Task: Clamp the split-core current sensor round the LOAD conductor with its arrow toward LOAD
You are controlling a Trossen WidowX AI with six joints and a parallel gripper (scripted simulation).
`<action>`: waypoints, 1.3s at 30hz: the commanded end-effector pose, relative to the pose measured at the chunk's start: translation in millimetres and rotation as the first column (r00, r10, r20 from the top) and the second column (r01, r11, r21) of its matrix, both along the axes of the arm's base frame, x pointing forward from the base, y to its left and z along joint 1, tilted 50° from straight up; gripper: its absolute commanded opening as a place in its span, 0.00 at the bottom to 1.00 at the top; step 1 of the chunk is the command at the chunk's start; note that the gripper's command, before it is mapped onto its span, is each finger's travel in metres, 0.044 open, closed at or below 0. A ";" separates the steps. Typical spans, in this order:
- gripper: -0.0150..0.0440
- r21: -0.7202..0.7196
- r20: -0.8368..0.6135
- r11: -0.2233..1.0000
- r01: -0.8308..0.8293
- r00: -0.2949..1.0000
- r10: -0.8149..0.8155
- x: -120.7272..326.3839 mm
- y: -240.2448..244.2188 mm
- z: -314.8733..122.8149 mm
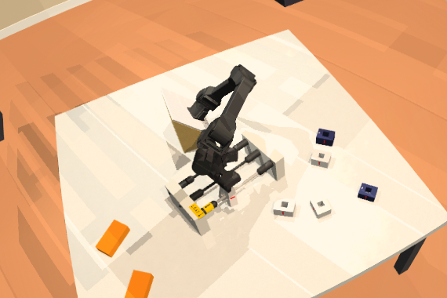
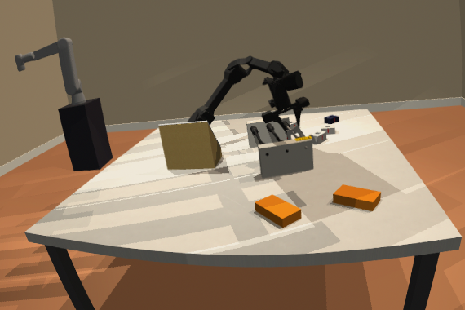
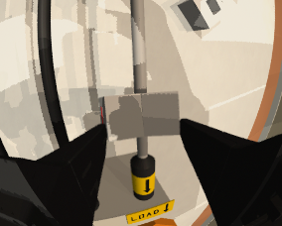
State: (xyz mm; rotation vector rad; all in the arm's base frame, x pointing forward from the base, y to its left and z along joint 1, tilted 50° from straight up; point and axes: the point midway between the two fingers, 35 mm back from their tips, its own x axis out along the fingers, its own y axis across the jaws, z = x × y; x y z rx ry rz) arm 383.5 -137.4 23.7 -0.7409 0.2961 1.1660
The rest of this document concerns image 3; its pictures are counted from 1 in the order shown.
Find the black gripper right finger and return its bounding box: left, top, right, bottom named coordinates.
left=180, top=119, right=282, bottom=226

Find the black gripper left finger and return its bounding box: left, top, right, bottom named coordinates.
left=0, top=123, right=107, bottom=226

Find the orange rectangular block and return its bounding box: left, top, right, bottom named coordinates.
left=137, top=218, right=177, bottom=226

